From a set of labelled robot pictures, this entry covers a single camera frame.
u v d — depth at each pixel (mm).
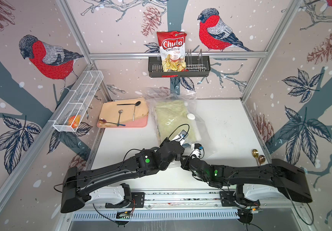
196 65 949
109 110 1143
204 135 925
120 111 1141
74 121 648
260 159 878
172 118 913
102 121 1063
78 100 789
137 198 745
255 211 698
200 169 567
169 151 475
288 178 465
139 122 1084
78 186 397
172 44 816
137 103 1180
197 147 713
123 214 708
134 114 1122
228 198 728
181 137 557
